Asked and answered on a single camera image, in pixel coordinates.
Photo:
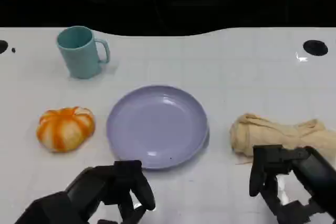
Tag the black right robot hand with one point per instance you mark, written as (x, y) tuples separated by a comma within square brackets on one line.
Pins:
[(315, 171)]

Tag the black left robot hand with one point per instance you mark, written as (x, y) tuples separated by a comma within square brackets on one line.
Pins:
[(102, 182)]

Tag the orange and white bread roll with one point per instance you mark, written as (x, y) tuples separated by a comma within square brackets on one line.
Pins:
[(64, 130)]

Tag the pale green mug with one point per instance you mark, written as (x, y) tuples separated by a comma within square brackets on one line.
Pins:
[(80, 58)]

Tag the lilac plate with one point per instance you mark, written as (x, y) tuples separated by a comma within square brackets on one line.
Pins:
[(157, 127)]

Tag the black table grommet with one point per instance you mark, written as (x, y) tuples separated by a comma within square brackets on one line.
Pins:
[(2, 47), (315, 47)]

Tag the beige towel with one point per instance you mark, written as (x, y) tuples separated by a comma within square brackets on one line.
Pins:
[(265, 132)]

